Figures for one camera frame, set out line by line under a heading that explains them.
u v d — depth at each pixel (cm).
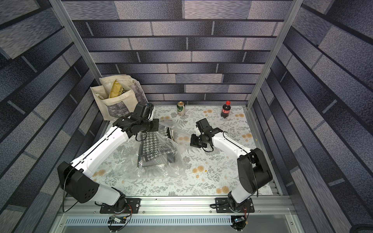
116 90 98
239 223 73
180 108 107
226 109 106
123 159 90
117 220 71
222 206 73
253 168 46
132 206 74
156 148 85
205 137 64
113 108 93
